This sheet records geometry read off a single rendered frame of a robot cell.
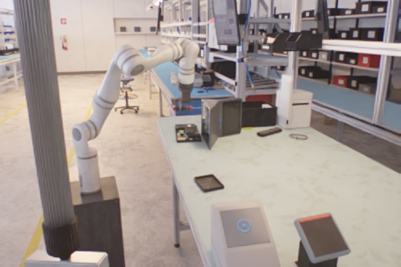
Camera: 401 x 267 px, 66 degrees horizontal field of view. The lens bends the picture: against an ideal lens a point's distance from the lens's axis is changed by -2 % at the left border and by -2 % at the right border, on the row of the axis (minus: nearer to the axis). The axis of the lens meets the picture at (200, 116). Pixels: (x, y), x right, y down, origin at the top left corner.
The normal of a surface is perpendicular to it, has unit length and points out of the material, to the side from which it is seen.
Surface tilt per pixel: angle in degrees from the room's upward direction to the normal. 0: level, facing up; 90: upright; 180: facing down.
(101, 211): 90
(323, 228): 32
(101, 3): 90
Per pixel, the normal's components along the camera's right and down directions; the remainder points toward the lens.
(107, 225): 0.33, 0.25
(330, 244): 0.15, -0.69
